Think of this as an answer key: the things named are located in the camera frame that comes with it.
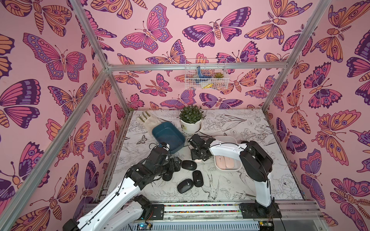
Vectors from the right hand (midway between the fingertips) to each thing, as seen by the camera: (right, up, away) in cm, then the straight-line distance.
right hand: (196, 154), depth 95 cm
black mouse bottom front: (-7, -15, -13) cm, 21 cm away
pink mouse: (+15, -4, -5) cm, 16 cm away
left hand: (-11, 0, -19) cm, 22 cm away
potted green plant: (-3, +24, -3) cm, 24 cm away
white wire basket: (+7, +53, 0) cm, 53 cm away
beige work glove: (-36, +22, +18) cm, 47 cm away
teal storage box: (-21, +14, +11) cm, 27 cm away
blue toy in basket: (+3, +51, 0) cm, 52 cm away
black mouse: (-4, -5, -7) cm, 10 cm away
